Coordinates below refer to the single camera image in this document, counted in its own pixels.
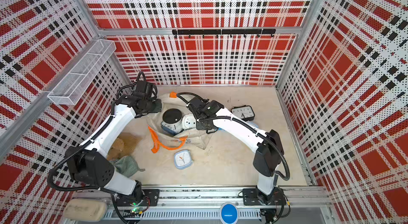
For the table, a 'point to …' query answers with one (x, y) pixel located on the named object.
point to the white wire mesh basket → (75, 85)
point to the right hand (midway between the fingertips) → (208, 124)
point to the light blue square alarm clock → (183, 159)
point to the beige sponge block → (85, 209)
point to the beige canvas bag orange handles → (162, 137)
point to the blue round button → (229, 213)
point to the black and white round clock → (172, 117)
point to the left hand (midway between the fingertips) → (159, 106)
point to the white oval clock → (188, 121)
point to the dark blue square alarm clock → (169, 130)
